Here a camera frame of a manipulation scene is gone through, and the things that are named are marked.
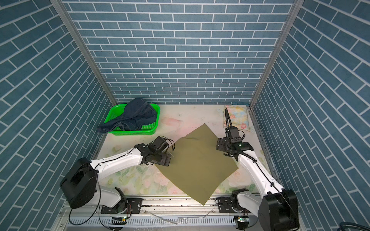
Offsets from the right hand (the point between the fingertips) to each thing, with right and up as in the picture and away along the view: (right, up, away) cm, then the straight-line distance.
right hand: (221, 142), depth 85 cm
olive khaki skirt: (-14, -18, +7) cm, 24 cm away
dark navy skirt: (-57, +18, +20) cm, 64 cm away
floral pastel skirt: (+19, +17, +26) cm, 36 cm away
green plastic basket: (-74, +20, +21) cm, 79 cm away
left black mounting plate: (-48, -31, -11) cm, 58 cm away
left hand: (-34, -11, +2) cm, 36 cm away
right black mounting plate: (0, -31, -11) cm, 33 cm away
